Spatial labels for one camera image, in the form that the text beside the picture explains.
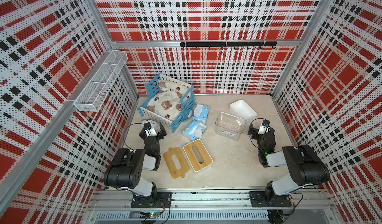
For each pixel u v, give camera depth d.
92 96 0.93
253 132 0.82
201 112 1.04
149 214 0.70
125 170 0.45
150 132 0.75
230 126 1.02
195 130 0.93
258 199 0.73
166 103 1.04
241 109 1.11
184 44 0.88
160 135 0.81
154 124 0.90
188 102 1.02
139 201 0.72
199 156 0.85
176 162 0.86
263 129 0.79
